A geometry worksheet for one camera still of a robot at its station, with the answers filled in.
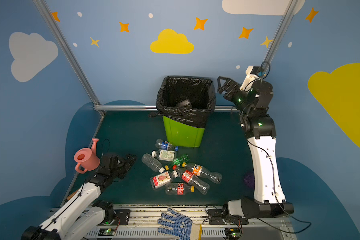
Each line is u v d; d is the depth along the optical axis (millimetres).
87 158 825
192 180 819
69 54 848
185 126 823
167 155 931
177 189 783
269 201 378
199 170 858
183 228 716
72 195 805
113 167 653
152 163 883
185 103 1000
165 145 972
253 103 430
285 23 742
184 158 908
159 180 820
